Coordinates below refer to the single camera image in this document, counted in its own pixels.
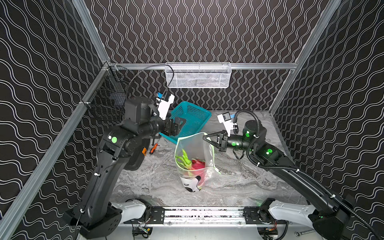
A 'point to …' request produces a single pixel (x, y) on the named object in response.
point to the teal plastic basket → (196, 117)
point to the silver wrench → (298, 234)
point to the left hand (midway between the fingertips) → (182, 116)
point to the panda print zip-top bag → (193, 146)
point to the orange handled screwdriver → (152, 150)
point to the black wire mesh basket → (106, 100)
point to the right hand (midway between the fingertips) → (203, 136)
